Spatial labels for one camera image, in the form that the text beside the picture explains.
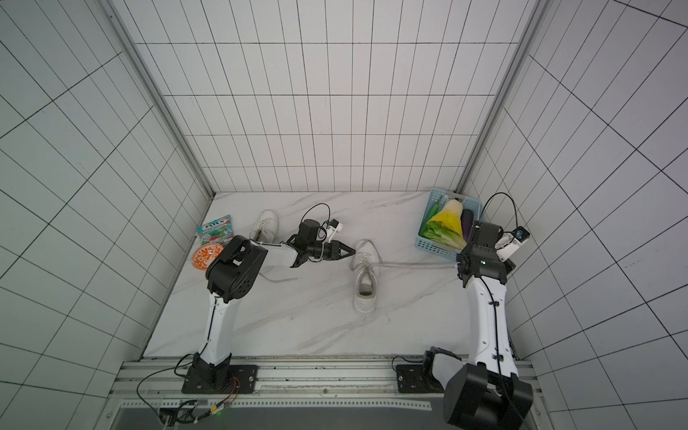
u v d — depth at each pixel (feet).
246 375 2.39
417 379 2.37
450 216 3.30
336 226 3.04
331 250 2.87
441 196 3.70
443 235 3.16
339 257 2.95
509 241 2.04
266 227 3.18
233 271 1.90
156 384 2.41
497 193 1.92
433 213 3.58
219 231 3.40
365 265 2.80
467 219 3.45
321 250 2.87
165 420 2.24
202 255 3.18
